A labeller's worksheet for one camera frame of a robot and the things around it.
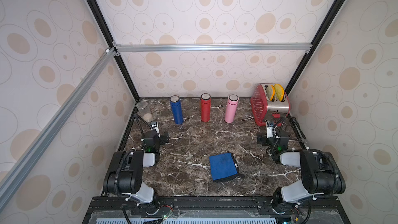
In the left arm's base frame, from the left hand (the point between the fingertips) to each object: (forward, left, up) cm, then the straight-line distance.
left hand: (160, 128), depth 94 cm
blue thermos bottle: (+10, -10, +11) cm, 18 cm away
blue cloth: (-20, -38, -7) cm, 43 cm away
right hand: (0, -64, -1) cm, 64 cm away
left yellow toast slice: (+21, -68, +13) cm, 72 cm away
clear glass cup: (+10, +11, +5) cm, 16 cm away
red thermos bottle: (+12, -27, +6) cm, 31 cm away
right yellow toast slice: (+20, -74, +13) cm, 77 cm away
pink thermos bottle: (+11, -43, +8) cm, 45 cm away
